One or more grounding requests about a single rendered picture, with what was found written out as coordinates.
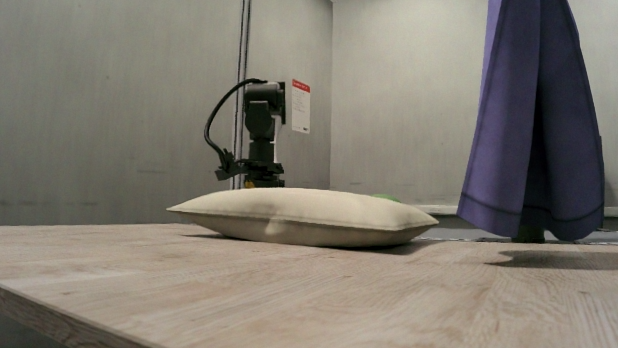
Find beige pillow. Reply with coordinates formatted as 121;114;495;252
166;188;440;248

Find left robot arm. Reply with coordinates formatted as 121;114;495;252
476;225;581;245

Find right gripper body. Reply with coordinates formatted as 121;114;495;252
240;142;284;189

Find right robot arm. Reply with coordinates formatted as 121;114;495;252
215;82;286;181

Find grey vertical metal post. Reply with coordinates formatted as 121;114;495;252
230;0;252;191

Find purple cloth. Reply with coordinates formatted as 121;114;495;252
456;0;605;241

